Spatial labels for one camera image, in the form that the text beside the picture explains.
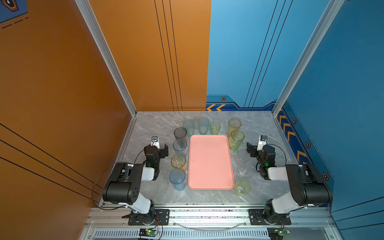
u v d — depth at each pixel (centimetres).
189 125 101
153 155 71
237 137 95
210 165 91
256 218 72
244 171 86
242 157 96
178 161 85
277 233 71
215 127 105
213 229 71
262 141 81
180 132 91
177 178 76
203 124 101
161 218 74
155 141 81
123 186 45
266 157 72
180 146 92
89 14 71
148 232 71
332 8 70
